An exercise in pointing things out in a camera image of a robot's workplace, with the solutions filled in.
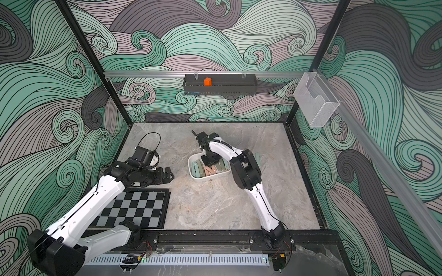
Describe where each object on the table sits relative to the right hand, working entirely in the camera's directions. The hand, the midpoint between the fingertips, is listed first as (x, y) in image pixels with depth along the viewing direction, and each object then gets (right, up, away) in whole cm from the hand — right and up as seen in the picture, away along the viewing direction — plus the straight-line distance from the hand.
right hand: (214, 163), depth 99 cm
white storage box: (-9, -3, -6) cm, 11 cm away
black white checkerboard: (-31, -17, -20) cm, 41 cm away
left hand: (-22, -2, -23) cm, 32 cm away
